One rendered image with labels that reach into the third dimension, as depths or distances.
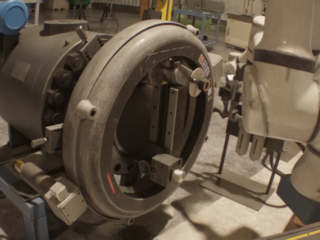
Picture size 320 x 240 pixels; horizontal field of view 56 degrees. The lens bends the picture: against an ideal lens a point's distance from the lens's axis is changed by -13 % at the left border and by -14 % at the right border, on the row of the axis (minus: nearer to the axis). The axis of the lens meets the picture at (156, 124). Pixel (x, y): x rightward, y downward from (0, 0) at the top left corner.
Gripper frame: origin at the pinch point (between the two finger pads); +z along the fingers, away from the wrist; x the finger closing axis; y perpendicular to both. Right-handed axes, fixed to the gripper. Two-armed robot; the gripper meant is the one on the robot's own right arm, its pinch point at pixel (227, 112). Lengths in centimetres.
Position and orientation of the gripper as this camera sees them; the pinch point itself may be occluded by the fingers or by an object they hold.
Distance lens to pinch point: 185.4
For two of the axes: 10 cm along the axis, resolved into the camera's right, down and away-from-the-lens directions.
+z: -1.0, 9.2, 3.8
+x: 7.8, 3.1, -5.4
